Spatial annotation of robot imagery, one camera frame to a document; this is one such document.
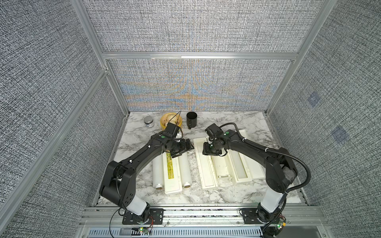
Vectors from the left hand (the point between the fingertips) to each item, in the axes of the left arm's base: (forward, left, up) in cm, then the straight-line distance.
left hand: (191, 149), depth 83 cm
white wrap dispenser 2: (-7, -12, -11) cm, 18 cm away
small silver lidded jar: (+28, +29, -8) cm, 42 cm away
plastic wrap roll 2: (-10, +4, -8) cm, 13 cm away
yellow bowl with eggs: (+36, +13, -13) cm, 40 cm away
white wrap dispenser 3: (-10, -30, -6) cm, 32 cm away
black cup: (+28, -2, -7) cm, 29 cm away
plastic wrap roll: (-10, +19, -8) cm, 23 cm away
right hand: (+1, -8, -3) cm, 8 cm away
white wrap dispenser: (-12, +11, -5) cm, 18 cm away
